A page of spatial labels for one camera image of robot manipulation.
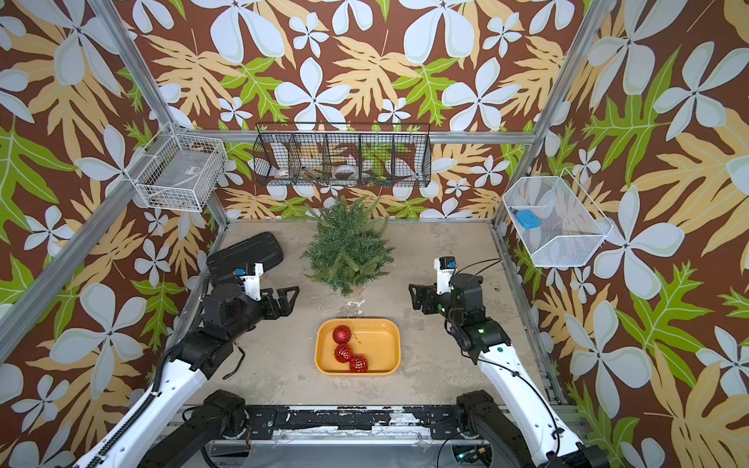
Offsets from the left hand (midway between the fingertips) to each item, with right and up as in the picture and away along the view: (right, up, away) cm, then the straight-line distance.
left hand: (287, 286), depth 76 cm
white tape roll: (+13, +37, +22) cm, 45 cm away
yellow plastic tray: (+24, -18, +12) cm, 33 cm away
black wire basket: (+13, +42, +21) cm, 48 cm away
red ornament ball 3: (+14, -15, +9) cm, 23 cm away
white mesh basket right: (+77, +18, +8) cm, 79 cm away
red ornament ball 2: (+15, -19, +4) cm, 24 cm away
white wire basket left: (-34, +33, +9) cm, 48 cm away
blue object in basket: (+69, +19, +8) cm, 72 cm away
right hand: (+36, 0, +3) cm, 36 cm away
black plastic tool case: (-16, +10, +28) cm, 34 cm away
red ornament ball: (+19, -22, +3) cm, 29 cm away
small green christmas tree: (+17, +10, -1) cm, 20 cm away
